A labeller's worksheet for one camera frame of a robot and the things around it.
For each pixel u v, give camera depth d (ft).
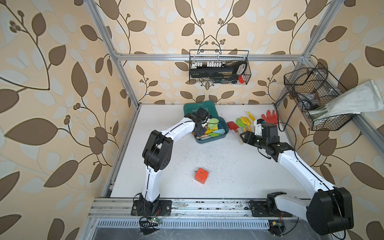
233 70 2.65
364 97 1.87
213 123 3.65
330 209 1.28
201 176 2.64
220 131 3.38
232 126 3.44
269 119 3.62
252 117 3.58
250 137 2.42
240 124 3.48
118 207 2.49
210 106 3.83
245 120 3.55
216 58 2.98
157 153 1.72
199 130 2.70
